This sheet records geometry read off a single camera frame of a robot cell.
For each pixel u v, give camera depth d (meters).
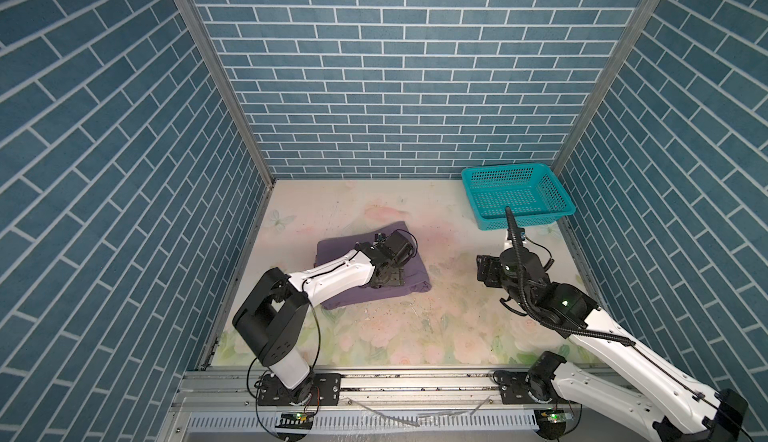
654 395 0.43
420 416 0.71
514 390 0.73
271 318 0.44
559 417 0.71
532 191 1.18
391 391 0.75
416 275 0.91
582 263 1.04
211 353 0.82
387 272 0.64
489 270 0.67
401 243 0.69
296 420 0.72
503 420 0.71
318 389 0.72
